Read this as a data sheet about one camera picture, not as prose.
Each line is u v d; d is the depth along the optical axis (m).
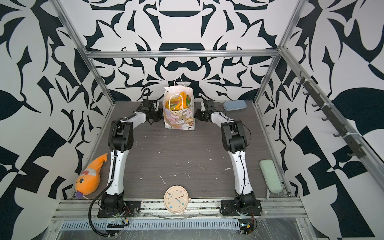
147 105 0.93
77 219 0.71
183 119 0.91
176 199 0.75
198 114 0.99
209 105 0.91
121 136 0.66
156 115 1.01
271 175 0.83
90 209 0.69
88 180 0.75
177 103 0.90
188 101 0.91
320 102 0.60
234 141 0.65
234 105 1.15
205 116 0.90
